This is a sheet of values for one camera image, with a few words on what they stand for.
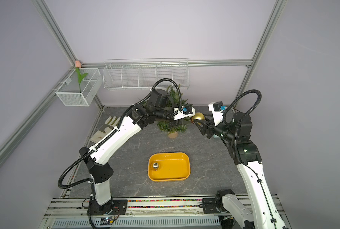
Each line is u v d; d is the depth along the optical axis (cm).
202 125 57
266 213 37
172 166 87
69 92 79
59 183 40
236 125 45
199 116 62
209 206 73
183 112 54
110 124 108
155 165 83
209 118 64
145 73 105
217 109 52
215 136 60
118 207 74
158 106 53
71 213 73
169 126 63
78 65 89
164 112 58
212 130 56
